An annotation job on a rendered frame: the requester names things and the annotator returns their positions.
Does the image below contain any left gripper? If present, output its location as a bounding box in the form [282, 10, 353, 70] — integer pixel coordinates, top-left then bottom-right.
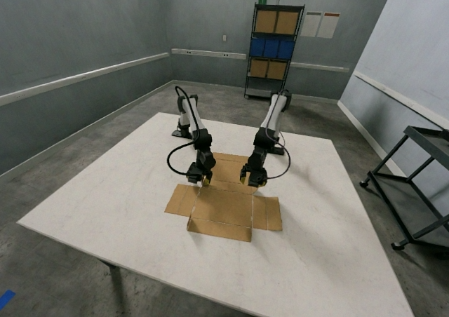
[239, 161, 268, 187]

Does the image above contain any brown flat cardboard box blank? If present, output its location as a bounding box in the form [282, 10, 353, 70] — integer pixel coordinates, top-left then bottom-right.
[164, 152, 283, 243]

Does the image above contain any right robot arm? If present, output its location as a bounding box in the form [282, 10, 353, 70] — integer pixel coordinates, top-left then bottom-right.
[171, 94, 216, 184]

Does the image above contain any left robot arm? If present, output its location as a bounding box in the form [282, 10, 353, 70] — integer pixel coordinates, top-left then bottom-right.
[248, 90, 292, 188]

